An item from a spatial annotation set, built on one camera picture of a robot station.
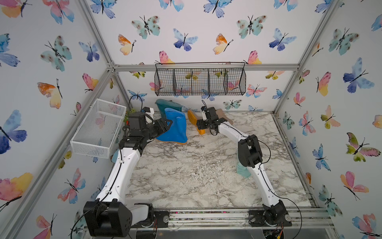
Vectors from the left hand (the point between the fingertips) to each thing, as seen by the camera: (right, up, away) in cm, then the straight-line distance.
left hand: (170, 121), depth 76 cm
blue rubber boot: (+1, -6, +18) cm, 19 cm away
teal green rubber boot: (-7, +11, +15) cm, 20 cm away
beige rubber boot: (+11, +5, +34) cm, 36 cm away
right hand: (+16, +2, +30) cm, 34 cm away
